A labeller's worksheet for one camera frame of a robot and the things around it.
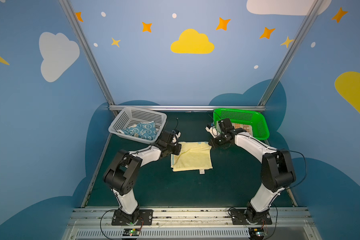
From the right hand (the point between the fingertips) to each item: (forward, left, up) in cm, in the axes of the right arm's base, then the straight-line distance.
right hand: (211, 141), depth 93 cm
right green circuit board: (-46, -20, -10) cm, 51 cm away
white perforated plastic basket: (+24, +58, -5) cm, 64 cm away
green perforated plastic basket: (+20, -39, -7) cm, 44 cm away
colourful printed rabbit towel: (+19, -30, -8) cm, 36 cm away
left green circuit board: (-49, +41, -9) cm, 64 cm away
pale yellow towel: (-6, +10, -9) cm, 15 cm away
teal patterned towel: (+12, +45, -7) cm, 47 cm away
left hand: (-3, +18, -3) cm, 19 cm away
